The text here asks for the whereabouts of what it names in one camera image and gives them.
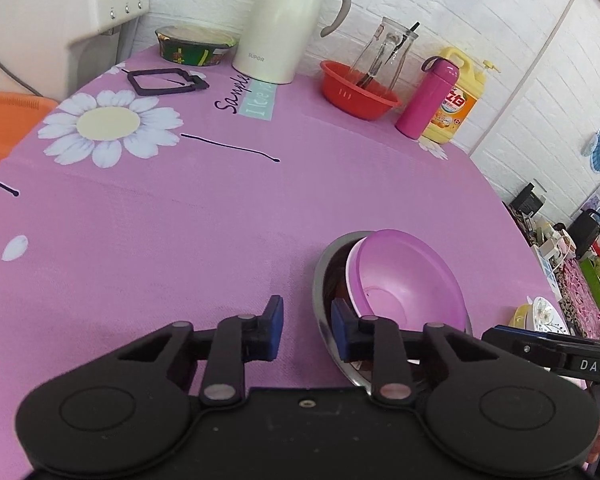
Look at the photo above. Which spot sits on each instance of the black small box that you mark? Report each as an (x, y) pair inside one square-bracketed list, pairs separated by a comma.
[(529, 200)]

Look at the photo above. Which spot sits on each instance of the purple floral tablecloth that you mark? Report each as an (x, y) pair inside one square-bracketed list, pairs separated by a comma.
[(216, 213)]

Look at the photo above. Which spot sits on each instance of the green box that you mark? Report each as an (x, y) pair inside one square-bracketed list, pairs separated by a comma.
[(591, 278)]

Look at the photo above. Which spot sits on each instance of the black rectangular frame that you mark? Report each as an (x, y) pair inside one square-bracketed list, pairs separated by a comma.
[(164, 82)]

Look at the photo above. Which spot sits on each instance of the red plastic basket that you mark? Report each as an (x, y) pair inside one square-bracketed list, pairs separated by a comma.
[(369, 103)]

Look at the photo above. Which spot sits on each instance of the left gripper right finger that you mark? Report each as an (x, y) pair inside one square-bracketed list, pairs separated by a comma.
[(377, 341)]

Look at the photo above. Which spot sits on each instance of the patterned side table cloth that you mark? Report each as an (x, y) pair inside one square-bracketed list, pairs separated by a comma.
[(577, 304)]

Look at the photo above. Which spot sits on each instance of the orange plastic stool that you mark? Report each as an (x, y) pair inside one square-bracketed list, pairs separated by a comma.
[(19, 114)]

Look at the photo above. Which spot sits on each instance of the white water dispenser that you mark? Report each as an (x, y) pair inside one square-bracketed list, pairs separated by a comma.
[(54, 47)]

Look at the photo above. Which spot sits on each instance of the green instant noodle bowl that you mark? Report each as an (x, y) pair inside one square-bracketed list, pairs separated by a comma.
[(194, 45)]

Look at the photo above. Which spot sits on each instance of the floral white plate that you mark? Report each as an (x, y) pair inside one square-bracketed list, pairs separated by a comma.
[(544, 318)]

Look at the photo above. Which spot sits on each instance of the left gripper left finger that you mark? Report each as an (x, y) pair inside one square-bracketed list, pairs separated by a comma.
[(235, 342)]

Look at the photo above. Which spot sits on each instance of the stainless steel bowl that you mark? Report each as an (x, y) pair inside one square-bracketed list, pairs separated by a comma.
[(317, 296)]

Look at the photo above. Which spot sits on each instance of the glass carafe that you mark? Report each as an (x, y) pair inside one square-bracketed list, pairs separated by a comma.
[(382, 55)]

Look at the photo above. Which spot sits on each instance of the cream thermos jug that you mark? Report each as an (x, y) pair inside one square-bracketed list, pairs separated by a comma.
[(276, 35)]

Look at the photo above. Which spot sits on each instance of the pink thermos bottle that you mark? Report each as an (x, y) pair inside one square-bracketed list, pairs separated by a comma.
[(440, 76)]

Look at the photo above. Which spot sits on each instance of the black kettle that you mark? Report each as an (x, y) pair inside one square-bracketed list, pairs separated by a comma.
[(584, 230)]

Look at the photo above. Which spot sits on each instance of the red ceramic bowl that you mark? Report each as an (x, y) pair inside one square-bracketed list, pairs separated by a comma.
[(335, 287)]

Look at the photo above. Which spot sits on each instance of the purple plastic bowl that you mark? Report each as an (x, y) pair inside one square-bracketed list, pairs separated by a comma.
[(392, 274)]

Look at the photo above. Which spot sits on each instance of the yellow detergent bottle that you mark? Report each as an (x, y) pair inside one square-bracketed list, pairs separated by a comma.
[(461, 99)]

